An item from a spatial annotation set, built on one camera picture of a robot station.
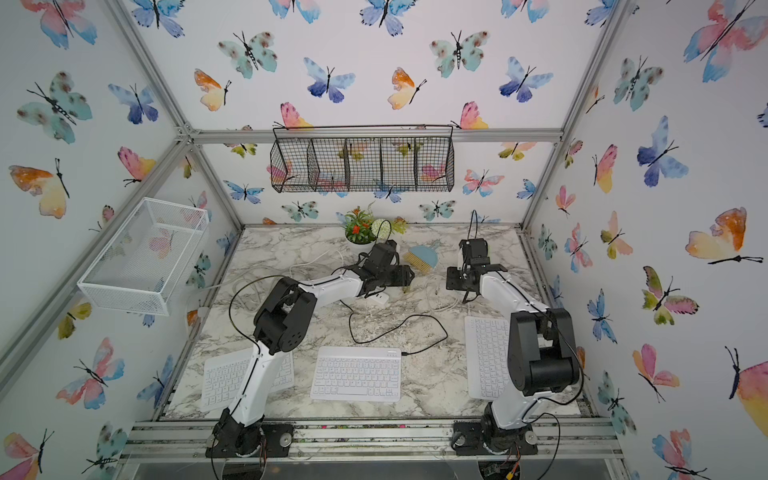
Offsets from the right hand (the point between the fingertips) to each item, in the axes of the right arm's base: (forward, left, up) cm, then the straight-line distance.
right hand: (458, 275), depth 94 cm
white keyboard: (-28, +29, -9) cm, 42 cm away
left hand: (+4, +14, -4) cm, 15 cm away
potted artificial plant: (+12, +31, +5) cm, 34 cm away
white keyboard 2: (-31, +66, -9) cm, 73 cm away
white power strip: (-5, +25, -7) cm, 26 cm away
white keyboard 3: (-17, -9, -10) cm, 21 cm away
